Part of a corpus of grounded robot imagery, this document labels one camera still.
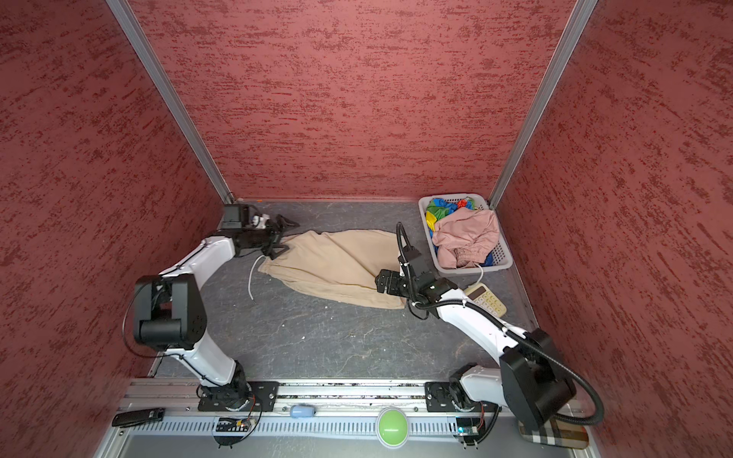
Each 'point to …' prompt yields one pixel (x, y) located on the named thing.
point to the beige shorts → (338, 264)
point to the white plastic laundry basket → (502, 257)
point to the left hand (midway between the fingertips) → (294, 238)
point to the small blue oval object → (303, 411)
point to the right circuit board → (468, 429)
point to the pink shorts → (465, 236)
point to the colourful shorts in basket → (439, 208)
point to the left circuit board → (229, 431)
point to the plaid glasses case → (565, 434)
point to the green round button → (392, 427)
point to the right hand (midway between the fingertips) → (385, 287)
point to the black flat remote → (135, 417)
